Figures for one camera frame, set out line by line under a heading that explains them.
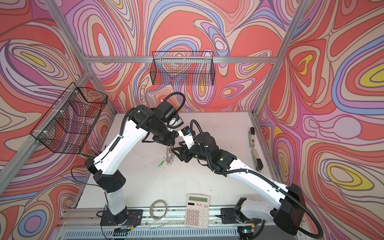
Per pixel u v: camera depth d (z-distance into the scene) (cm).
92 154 82
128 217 72
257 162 88
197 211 73
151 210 75
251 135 102
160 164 80
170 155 73
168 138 60
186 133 60
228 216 73
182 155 61
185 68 96
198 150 58
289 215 38
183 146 70
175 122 57
